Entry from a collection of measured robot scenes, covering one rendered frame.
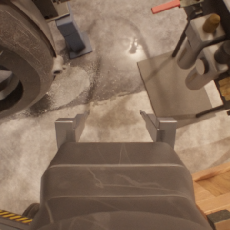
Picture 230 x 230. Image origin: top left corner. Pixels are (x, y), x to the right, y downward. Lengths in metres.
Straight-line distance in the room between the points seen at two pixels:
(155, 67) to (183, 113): 0.29
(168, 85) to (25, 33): 0.75
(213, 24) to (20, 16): 0.46
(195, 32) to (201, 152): 0.62
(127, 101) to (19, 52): 0.65
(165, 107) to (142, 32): 0.47
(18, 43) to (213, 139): 0.92
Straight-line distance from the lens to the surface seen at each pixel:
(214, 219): 0.54
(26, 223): 0.78
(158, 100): 0.93
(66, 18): 0.90
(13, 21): 0.38
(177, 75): 0.99
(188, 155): 0.96
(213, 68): 0.53
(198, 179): 0.87
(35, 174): 1.08
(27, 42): 0.40
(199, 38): 0.56
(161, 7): 0.56
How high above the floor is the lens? 0.91
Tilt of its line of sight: 81 degrees down
